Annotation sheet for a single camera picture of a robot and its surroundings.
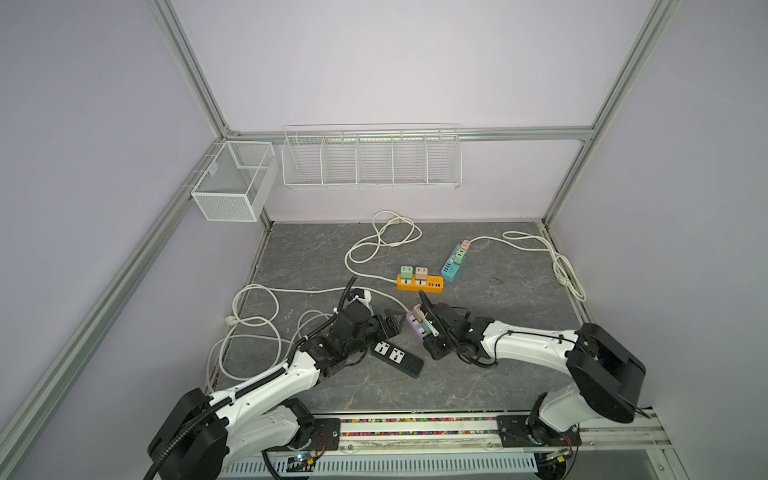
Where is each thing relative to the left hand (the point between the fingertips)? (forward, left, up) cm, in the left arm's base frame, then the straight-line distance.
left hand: (397, 325), depth 79 cm
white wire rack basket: (+53, +3, +17) cm, 56 cm away
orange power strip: (+18, -13, -10) cm, 25 cm away
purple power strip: (+4, -6, -10) cm, 12 cm away
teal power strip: (+24, -20, -10) cm, 33 cm away
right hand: (-1, -10, -11) cm, 15 cm away
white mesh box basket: (+49, +50, +12) cm, 72 cm away
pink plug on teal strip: (+32, -27, -6) cm, 42 cm away
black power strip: (-5, 0, -10) cm, 11 cm away
